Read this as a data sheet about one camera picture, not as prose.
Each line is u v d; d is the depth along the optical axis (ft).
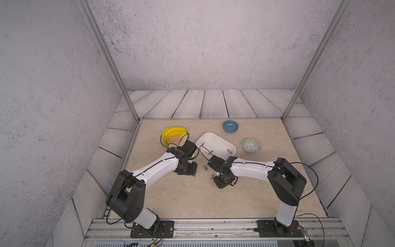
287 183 1.55
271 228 2.38
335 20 2.43
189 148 2.29
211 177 2.94
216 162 2.38
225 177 2.47
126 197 1.41
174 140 3.56
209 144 3.47
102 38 2.62
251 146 3.39
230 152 3.32
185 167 2.37
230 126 3.74
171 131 3.52
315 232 2.43
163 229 2.39
